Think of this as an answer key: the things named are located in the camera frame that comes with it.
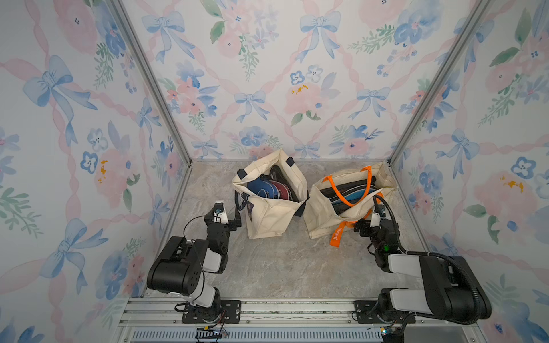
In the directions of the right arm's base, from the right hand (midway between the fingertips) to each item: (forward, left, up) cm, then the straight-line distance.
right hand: (367, 206), depth 94 cm
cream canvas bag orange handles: (-9, +21, +4) cm, 23 cm away
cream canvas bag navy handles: (-10, +43, +8) cm, 45 cm away
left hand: (-3, +60, +4) cm, 61 cm away
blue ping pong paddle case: (+3, +45, +9) cm, 45 cm away
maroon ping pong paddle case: (+3, +37, +8) cm, 38 cm away
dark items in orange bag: (-1, +9, +11) cm, 14 cm away
